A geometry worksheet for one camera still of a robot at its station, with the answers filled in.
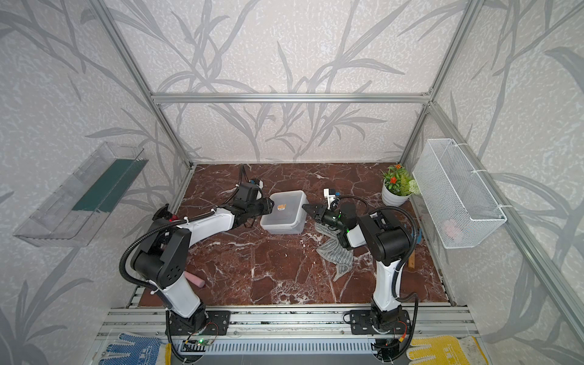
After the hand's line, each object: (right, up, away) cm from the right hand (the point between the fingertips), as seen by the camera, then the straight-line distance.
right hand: (302, 208), depth 89 cm
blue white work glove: (-48, -41, -21) cm, 66 cm away
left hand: (-13, 0, +6) cm, 14 cm away
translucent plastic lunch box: (-6, -3, -2) cm, 7 cm away
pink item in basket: (+49, -5, -16) cm, 52 cm away
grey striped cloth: (+12, -17, 0) cm, 21 cm away
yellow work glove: (+45, -41, -20) cm, 64 cm away
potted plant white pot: (+40, +9, +4) cm, 41 cm away
